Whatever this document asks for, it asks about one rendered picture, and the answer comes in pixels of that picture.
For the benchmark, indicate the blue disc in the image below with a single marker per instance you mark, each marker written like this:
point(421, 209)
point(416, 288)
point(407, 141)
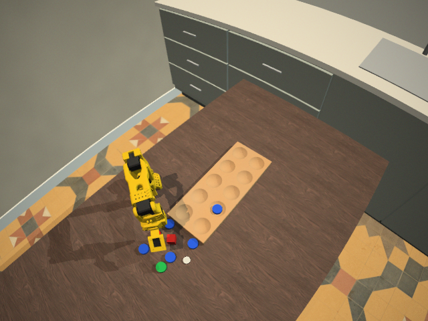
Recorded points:
point(170, 224)
point(170, 257)
point(143, 249)
point(193, 243)
point(217, 209)

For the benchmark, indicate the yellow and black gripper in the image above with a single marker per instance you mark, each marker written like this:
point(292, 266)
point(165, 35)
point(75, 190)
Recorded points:
point(156, 240)

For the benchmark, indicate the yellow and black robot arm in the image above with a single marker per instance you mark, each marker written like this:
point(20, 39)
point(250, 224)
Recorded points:
point(142, 188)

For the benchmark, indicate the red cube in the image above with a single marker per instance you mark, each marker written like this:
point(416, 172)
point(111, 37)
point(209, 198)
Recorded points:
point(171, 239)

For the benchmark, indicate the green disc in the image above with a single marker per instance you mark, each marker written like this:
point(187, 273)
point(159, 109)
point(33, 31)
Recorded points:
point(161, 267)

